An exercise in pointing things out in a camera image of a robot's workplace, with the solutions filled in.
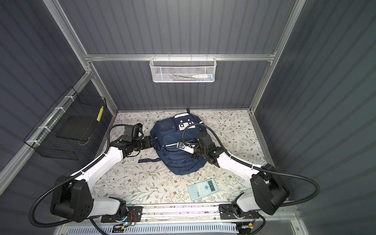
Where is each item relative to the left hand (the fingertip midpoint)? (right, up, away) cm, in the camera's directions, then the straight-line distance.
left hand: (152, 141), depth 87 cm
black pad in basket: (-36, +9, -12) cm, 39 cm away
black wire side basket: (-40, +4, -25) cm, 47 cm away
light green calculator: (+30, -26, -6) cm, 40 cm away
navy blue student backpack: (+8, +4, +5) cm, 10 cm away
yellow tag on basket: (-29, +16, -4) cm, 33 cm away
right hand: (+22, -2, -3) cm, 22 cm away
